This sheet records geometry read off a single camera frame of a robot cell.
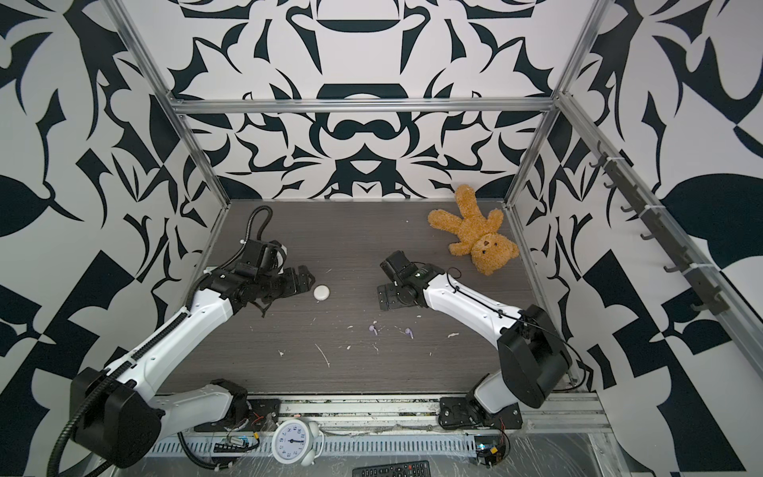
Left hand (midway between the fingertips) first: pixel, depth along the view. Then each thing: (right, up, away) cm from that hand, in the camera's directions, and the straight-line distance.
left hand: (301, 277), depth 81 cm
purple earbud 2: (+29, -17, +6) cm, 34 cm away
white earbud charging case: (+3, -6, +11) cm, 13 cm away
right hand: (+26, -6, +5) cm, 27 cm away
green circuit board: (+47, -39, -10) cm, 62 cm away
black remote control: (+30, -41, -14) cm, 52 cm away
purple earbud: (+19, -16, +7) cm, 26 cm away
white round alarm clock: (+2, -36, -12) cm, 38 cm away
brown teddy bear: (+56, +6, +15) cm, 59 cm away
